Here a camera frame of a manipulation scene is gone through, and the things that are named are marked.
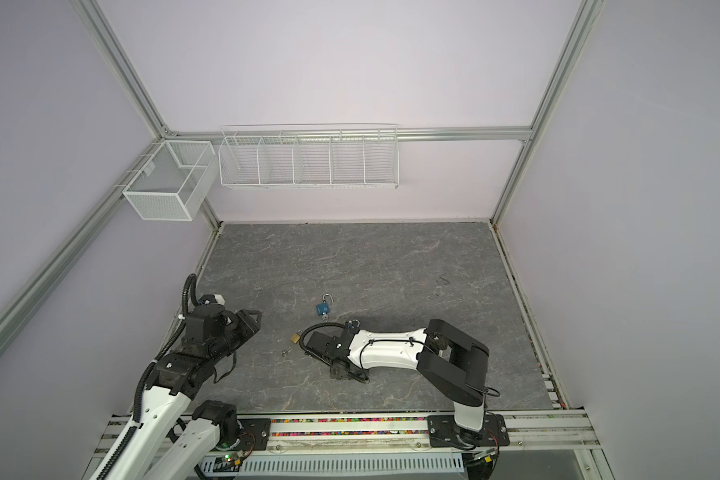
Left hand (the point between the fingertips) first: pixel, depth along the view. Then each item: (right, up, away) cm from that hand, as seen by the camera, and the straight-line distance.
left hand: (258, 320), depth 78 cm
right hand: (+23, -16, +6) cm, 29 cm away
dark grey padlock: (+24, -6, +19) cm, 31 cm away
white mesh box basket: (-35, +42, +21) cm, 59 cm away
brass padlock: (+6, -8, +13) cm, 17 cm away
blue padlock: (+14, 0, +19) cm, 23 cm away
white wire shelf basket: (+7, +51, +24) cm, 57 cm away
